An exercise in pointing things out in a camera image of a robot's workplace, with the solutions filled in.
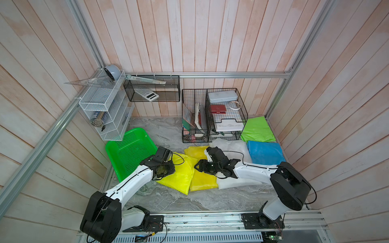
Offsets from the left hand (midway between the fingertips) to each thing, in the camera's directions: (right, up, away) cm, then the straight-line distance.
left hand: (172, 171), depth 85 cm
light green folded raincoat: (+60, +24, +26) cm, 70 cm away
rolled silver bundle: (-37, +28, -9) cm, 47 cm away
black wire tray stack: (+33, +26, +5) cm, 43 cm away
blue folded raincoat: (+60, +9, +13) cm, 62 cm away
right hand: (+14, +2, +2) cm, 14 cm away
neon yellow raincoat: (+5, -5, 0) cm, 7 cm away
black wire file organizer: (+14, +34, +19) cm, 41 cm away
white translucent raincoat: (+39, +11, +11) cm, 42 cm away
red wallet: (+28, +37, +9) cm, 48 cm away
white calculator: (-18, +48, +13) cm, 53 cm away
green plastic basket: (-32, +7, +13) cm, 35 cm away
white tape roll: (+40, +38, +13) cm, 57 cm away
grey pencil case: (+28, +47, +16) cm, 57 cm away
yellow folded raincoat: (+16, -5, -1) cm, 17 cm away
